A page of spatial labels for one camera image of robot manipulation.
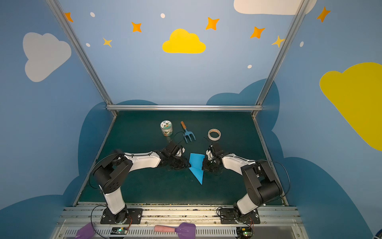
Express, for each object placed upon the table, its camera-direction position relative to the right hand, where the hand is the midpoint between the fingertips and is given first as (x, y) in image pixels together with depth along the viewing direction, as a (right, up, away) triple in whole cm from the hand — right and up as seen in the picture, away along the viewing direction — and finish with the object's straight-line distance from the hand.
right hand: (202, 166), depth 91 cm
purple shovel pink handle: (-9, -24, -23) cm, 34 cm away
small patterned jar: (-24, +24, +11) cm, 36 cm away
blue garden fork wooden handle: (-13, +26, +20) cm, 36 cm away
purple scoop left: (-57, -26, -21) cm, 66 cm away
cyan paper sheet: (-4, +3, +4) cm, 6 cm away
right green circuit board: (+19, -27, -20) cm, 39 cm away
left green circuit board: (-42, -26, -20) cm, 53 cm away
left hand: (-8, +1, -3) cm, 8 cm away
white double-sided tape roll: (+8, +17, +10) cm, 21 cm away
